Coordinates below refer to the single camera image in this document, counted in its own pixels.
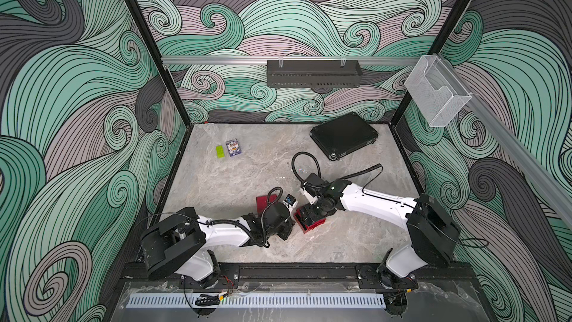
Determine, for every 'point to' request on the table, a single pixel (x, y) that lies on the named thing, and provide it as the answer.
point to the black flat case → (342, 135)
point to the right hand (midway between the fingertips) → (308, 217)
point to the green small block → (220, 150)
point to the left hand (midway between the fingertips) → (293, 219)
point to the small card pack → (233, 147)
